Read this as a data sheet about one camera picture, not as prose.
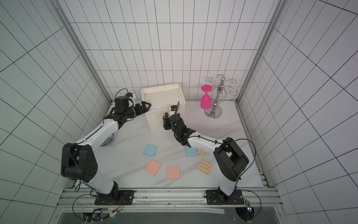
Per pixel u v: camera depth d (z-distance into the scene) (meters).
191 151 0.90
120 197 0.71
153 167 0.84
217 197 0.65
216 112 1.12
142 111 0.78
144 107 0.78
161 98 0.88
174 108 0.74
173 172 0.82
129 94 0.79
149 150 0.90
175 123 0.64
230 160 0.46
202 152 0.89
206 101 0.97
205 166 0.84
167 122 0.78
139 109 0.78
